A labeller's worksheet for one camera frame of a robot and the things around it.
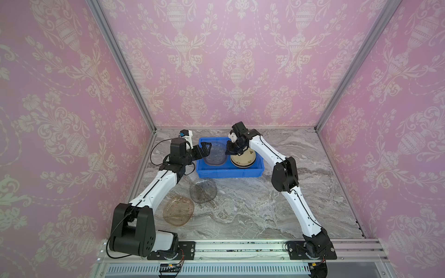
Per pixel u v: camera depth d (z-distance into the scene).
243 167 0.97
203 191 0.92
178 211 0.85
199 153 0.75
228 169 0.89
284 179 0.66
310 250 0.65
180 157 0.65
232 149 0.93
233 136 0.97
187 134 0.77
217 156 1.02
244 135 0.79
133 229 0.42
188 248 0.75
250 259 0.73
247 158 1.02
